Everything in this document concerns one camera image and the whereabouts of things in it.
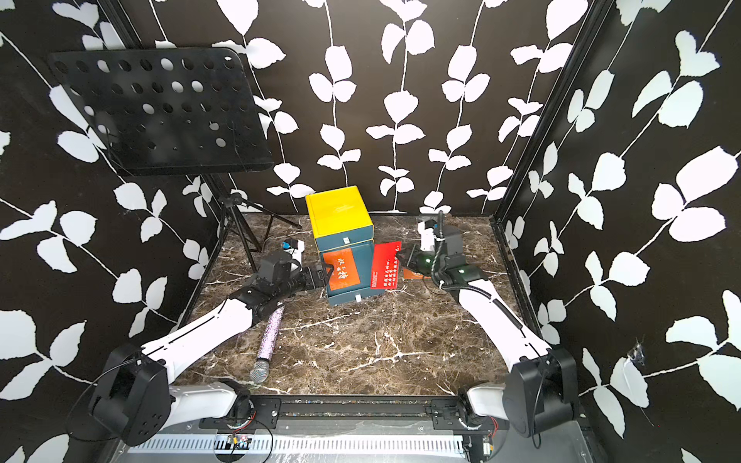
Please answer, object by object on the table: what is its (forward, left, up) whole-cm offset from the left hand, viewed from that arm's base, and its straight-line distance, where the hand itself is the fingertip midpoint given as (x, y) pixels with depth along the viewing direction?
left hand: (325, 265), depth 84 cm
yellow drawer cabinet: (+13, -5, +4) cm, 15 cm away
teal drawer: (+10, -11, -9) cm, 18 cm away
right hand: (0, -20, +7) cm, 21 cm away
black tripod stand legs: (+20, +30, +10) cm, 37 cm away
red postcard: (-2, -18, +2) cm, 18 cm away
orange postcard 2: (+5, -28, -16) cm, 32 cm away
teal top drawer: (+9, -6, +2) cm, 11 cm away
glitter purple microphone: (-25, +18, -14) cm, 34 cm away
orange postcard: (+4, -5, -11) cm, 12 cm away
